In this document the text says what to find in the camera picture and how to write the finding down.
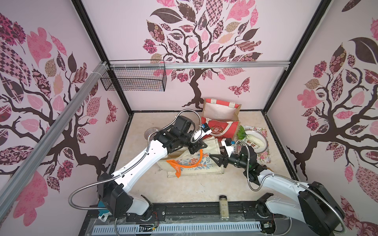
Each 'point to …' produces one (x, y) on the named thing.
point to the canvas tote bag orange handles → (181, 162)
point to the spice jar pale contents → (224, 212)
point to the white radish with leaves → (242, 134)
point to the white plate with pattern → (259, 135)
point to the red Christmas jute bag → (222, 118)
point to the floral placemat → (263, 157)
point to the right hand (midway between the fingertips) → (213, 151)
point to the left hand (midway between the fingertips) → (203, 146)
